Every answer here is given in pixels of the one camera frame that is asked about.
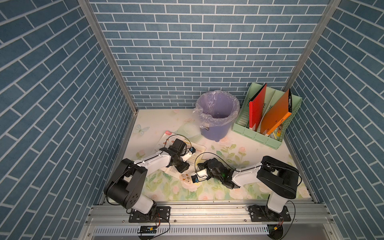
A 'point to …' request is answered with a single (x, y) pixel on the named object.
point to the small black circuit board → (148, 229)
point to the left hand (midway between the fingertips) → (187, 164)
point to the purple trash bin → (214, 134)
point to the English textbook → (197, 151)
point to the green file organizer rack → (241, 125)
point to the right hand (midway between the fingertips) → (200, 161)
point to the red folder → (256, 105)
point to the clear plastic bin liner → (215, 108)
